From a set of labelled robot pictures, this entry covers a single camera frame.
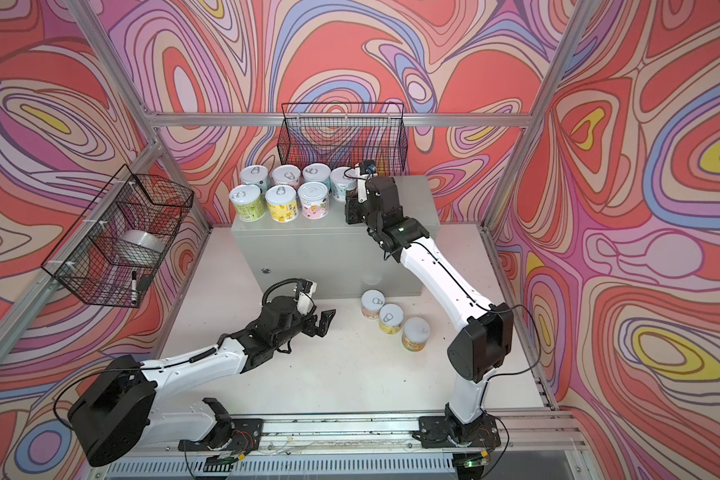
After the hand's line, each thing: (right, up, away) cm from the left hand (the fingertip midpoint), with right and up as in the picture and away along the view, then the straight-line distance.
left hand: (326, 304), depth 84 cm
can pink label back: (+13, 0, +7) cm, 15 cm away
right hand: (+8, +28, -6) cm, 30 cm away
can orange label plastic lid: (+26, -8, 0) cm, 27 cm away
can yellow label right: (+19, -5, +4) cm, 20 cm away
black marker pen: (-44, +4, -15) cm, 46 cm away
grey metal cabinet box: (+4, +13, +4) cm, 14 cm away
